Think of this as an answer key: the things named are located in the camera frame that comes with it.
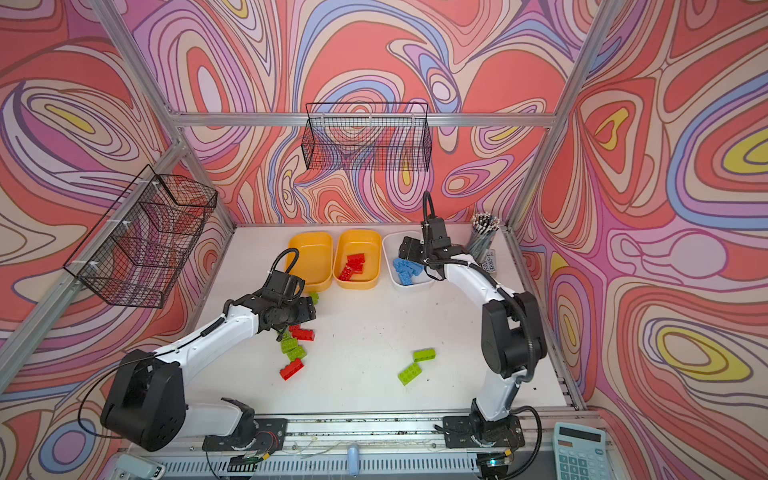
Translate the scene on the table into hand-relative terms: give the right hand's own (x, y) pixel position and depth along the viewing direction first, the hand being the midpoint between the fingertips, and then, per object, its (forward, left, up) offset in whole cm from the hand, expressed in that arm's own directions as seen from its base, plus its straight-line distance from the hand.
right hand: (414, 255), depth 93 cm
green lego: (-23, +39, -11) cm, 47 cm away
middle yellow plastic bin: (+17, +21, -12) cm, 30 cm away
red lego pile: (-21, +35, -11) cm, 42 cm away
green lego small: (-28, -1, -12) cm, 30 cm away
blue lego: (+1, +2, -9) cm, 10 cm away
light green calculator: (-52, -35, -12) cm, 64 cm away
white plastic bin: (+15, +7, -11) cm, 20 cm away
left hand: (-15, +32, -6) cm, 36 cm away
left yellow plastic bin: (+3, +34, -7) cm, 34 cm away
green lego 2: (-26, +36, -11) cm, 46 cm away
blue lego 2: (-2, +3, -10) cm, 10 cm away
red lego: (+6, +20, -11) cm, 24 cm away
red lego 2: (+1, +23, -10) cm, 25 cm away
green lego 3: (-33, +3, -13) cm, 35 cm away
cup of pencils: (+5, -23, -2) cm, 24 cm away
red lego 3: (-31, +36, -10) cm, 49 cm away
